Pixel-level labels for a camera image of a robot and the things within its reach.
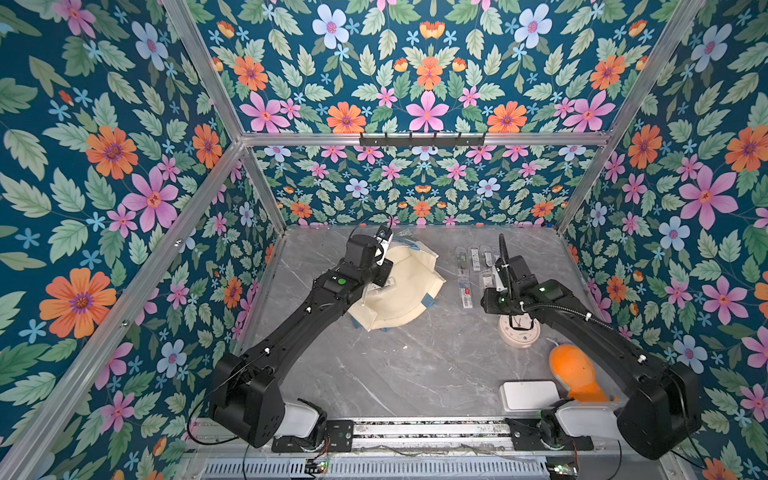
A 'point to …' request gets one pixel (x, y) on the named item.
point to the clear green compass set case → (461, 255)
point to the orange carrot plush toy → (576, 370)
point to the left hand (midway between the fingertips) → (386, 255)
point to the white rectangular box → (528, 395)
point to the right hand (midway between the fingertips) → (491, 297)
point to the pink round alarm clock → (519, 330)
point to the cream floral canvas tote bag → (415, 286)
